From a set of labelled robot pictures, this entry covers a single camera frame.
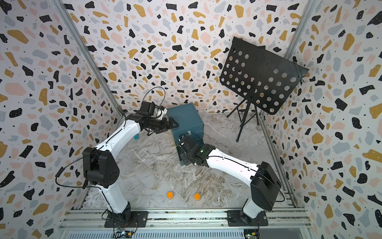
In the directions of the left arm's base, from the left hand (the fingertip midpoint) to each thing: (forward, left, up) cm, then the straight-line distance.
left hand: (174, 126), depth 87 cm
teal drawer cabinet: (+2, -8, +3) cm, 9 cm away
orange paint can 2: (-34, -13, -18) cm, 40 cm away
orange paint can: (-33, +2, -19) cm, 38 cm away
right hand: (-15, -7, -6) cm, 18 cm away
